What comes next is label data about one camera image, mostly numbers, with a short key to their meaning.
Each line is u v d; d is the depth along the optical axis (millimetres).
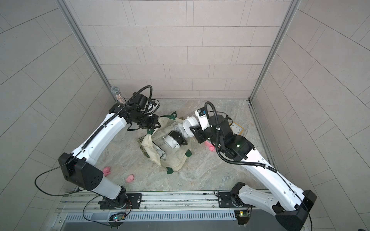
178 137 833
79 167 393
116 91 826
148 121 662
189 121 645
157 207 706
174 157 846
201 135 577
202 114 552
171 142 846
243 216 680
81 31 803
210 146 891
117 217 642
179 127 859
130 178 763
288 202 370
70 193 443
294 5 708
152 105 667
